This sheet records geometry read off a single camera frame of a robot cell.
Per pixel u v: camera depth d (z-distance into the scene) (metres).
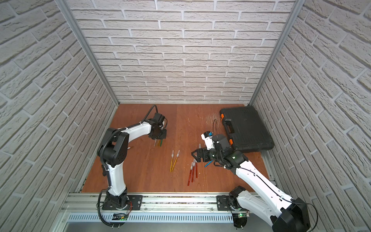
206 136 0.69
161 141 0.97
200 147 0.95
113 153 0.52
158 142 0.97
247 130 0.95
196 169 0.86
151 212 0.73
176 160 0.89
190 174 0.85
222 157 0.57
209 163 0.67
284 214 0.38
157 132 0.77
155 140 0.97
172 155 0.90
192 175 0.85
